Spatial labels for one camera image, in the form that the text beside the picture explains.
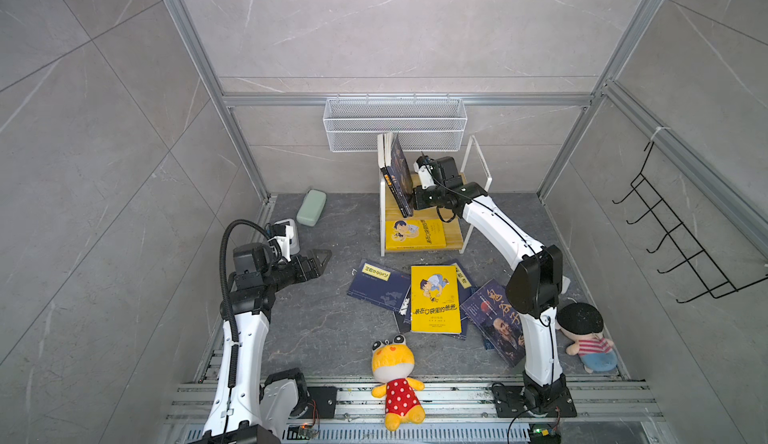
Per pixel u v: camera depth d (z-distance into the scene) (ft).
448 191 2.22
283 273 2.08
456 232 3.32
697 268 2.11
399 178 2.62
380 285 3.06
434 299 2.87
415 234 3.38
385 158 2.40
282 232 2.23
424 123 3.28
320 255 2.26
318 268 2.17
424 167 2.64
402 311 2.88
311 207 3.70
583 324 2.58
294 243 3.31
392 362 2.40
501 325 2.74
